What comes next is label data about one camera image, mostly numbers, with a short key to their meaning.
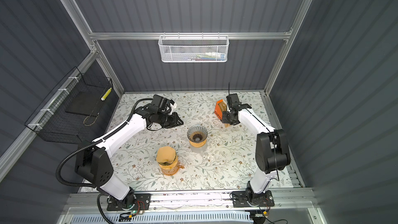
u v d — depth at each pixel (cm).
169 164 77
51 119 64
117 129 51
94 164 43
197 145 83
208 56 92
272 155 47
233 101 74
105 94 82
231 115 68
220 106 99
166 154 75
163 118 71
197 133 86
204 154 89
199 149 85
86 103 73
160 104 68
